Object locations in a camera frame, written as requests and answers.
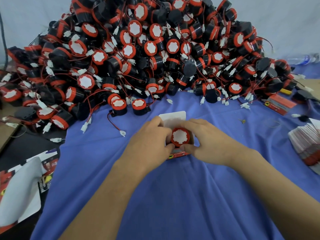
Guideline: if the person's right hand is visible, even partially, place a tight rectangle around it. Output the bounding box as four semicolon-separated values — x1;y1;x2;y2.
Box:
179;119;251;168

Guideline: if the black hanging cable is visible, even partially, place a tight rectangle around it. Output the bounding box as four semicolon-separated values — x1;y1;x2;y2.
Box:
0;22;8;68

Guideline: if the brown cardboard piece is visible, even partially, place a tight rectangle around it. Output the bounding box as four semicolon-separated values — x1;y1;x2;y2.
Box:
0;105;21;150

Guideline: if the stack of box blanks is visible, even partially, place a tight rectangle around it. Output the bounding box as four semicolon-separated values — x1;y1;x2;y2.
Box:
289;117;320;175

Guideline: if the person's left forearm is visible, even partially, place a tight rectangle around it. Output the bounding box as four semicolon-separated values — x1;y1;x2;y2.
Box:
60;157;151;240

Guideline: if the person's right forearm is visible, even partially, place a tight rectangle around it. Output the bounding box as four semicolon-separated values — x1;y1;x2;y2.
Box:
230;147;320;240

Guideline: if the clear plastic water bottle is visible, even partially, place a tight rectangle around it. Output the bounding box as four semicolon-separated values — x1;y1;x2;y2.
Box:
287;53;320;65

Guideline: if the person's left hand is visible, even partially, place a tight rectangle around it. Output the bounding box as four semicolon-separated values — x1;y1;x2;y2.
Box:
120;116;176;173

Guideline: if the pile of black red buzzers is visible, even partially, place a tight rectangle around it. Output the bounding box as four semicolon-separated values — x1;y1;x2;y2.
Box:
0;0;311;135

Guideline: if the blue table cloth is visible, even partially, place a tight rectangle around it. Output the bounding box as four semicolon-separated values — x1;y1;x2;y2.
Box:
30;62;320;240

